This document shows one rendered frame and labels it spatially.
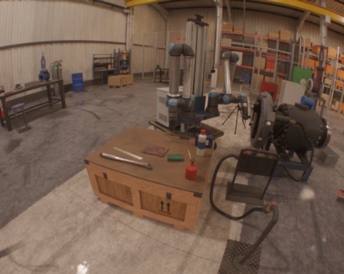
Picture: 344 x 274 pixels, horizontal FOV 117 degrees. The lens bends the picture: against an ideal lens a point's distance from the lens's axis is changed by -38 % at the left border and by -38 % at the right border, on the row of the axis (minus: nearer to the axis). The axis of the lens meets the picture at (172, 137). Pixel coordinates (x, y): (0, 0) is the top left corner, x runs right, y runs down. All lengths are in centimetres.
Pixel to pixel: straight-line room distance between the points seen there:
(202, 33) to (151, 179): 184
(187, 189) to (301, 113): 174
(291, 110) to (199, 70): 129
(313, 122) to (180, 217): 191
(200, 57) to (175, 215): 184
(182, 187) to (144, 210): 46
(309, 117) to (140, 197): 211
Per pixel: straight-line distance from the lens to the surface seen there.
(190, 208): 120
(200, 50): 227
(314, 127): 236
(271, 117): 189
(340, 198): 263
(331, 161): 361
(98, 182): 157
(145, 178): 116
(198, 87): 228
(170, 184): 111
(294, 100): 616
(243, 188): 195
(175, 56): 173
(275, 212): 95
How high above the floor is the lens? 121
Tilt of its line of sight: 25 degrees down
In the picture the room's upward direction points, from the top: 3 degrees clockwise
